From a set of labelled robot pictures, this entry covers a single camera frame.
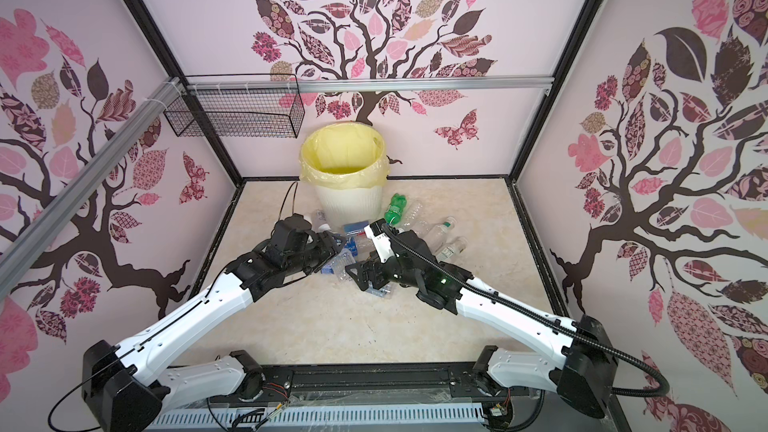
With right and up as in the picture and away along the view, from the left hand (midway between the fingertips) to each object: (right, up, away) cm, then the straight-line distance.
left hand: (343, 250), depth 76 cm
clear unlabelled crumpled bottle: (+20, +7, +27) cm, 35 cm away
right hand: (+5, -1, -5) cm, 7 cm away
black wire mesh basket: (-37, +44, +18) cm, 61 cm away
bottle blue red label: (0, +3, +25) cm, 25 cm away
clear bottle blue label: (0, -3, -4) cm, 5 cm away
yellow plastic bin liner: (-5, +30, +30) cm, 43 cm away
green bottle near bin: (+13, +9, +28) cm, 32 cm away
